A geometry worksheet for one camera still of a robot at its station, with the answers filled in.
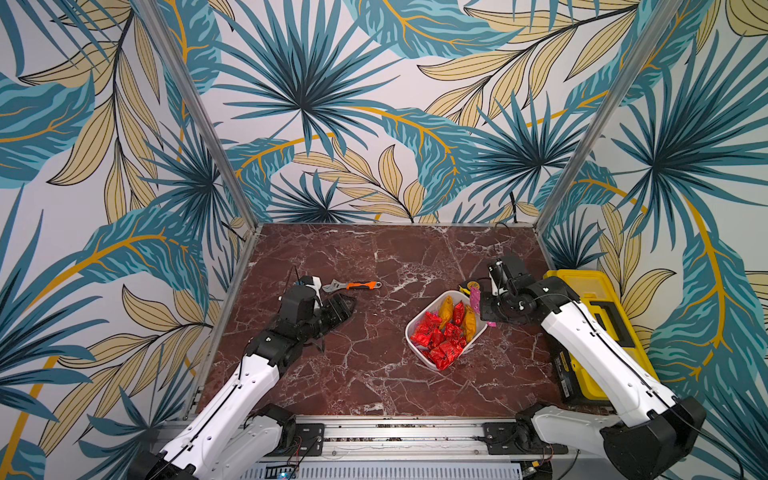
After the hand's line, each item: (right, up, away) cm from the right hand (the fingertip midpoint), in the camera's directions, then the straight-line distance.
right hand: (487, 308), depth 77 cm
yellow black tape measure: (0, +2, +20) cm, 20 cm away
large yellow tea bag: (-2, -6, +10) cm, 12 cm away
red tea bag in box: (-4, -4, +14) cm, 15 cm away
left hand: (-35, 0, 0) cm, 35 cm away
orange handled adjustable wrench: (-44, +4, +23) cm, 50 cm away
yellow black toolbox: (+32, +2, +4) cm, 33 cm away
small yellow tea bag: (-8, -3, +12) cm, 15 cm away
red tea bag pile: (-12, -11, +4) cm, 16 cm away
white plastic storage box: (-11, -3, +17) cm, 20 cm away
